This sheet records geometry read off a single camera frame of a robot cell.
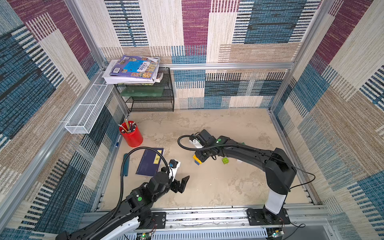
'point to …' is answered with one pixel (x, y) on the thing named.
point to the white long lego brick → (240, 160)
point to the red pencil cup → (129, 130)
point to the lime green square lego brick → (225, 160)
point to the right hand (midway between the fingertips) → (202, 154)
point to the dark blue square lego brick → (197, 162)
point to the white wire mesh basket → (83, 118)
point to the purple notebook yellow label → (150, 162)
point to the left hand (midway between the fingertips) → (182, 173)
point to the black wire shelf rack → (156, 97)
